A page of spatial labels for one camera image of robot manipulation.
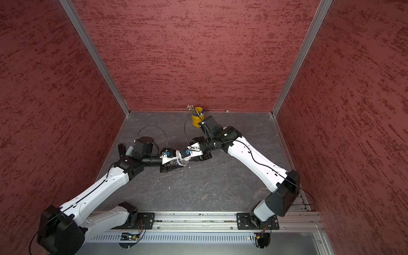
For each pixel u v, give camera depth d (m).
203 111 1.07
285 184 0.41
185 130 1.07
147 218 0.74
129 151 0.95
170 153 0.61
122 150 0.96
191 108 1.00
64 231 0.37
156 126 1.14
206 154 0.63
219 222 0.76
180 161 0.70
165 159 0.64
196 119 1.06
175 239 0.77
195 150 0.57
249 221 0.66
